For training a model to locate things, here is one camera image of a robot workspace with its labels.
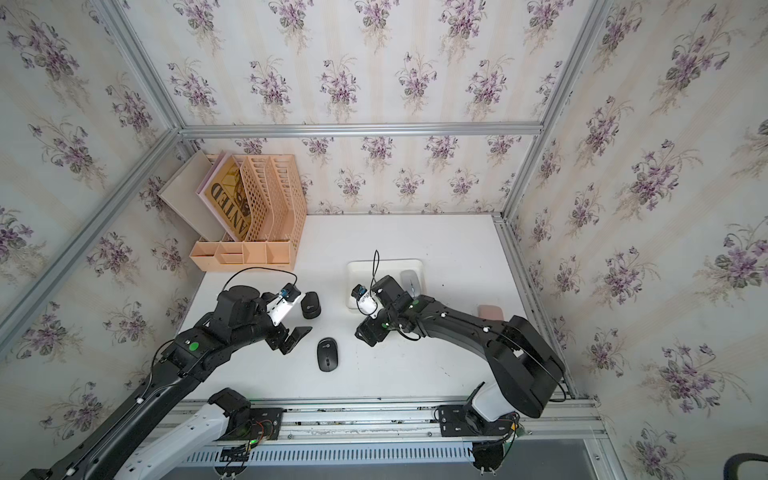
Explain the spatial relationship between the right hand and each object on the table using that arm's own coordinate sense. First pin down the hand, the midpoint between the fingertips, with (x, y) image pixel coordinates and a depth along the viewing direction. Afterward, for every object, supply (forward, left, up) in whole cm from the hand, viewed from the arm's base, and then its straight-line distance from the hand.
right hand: (369, 324), depth 84 cm
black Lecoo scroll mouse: (-7, +11, -4) cm, 14 cm away
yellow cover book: (+36, +48, +16) cm, 62 cm away
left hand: (-3, +16, +11) cm, 20 cm away
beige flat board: (+32, +57, +22) cm, 69 cm away
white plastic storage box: (+22, +3, -8) cm, 24 cm away
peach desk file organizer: (+48, +40, -3) cm, 62 cm away
